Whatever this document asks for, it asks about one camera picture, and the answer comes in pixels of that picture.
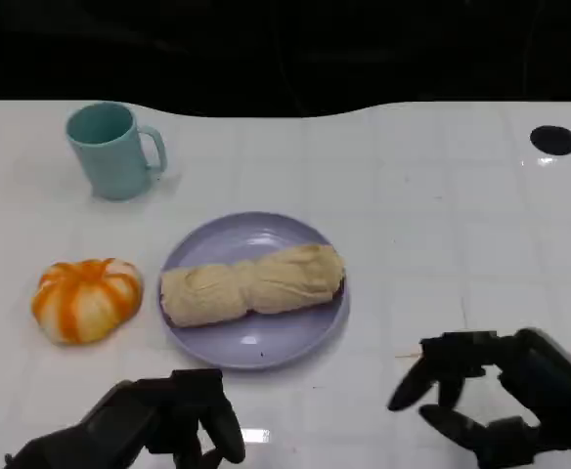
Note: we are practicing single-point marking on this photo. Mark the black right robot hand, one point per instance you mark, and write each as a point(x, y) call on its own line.
point(544, 381)

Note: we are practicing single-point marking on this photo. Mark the lilac plate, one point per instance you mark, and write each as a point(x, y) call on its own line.
point(261, 344)

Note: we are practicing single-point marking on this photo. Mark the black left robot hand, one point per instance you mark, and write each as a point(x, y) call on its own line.
point(139, 425)

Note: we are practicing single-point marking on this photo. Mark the pale green mug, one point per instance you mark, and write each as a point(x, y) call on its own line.
point(114, 161)

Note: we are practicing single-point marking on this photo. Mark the black backdrop cloth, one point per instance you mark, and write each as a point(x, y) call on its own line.
point(285, 49)

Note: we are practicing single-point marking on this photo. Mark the beige towel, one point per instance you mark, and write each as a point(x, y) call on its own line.
point(251, 285)

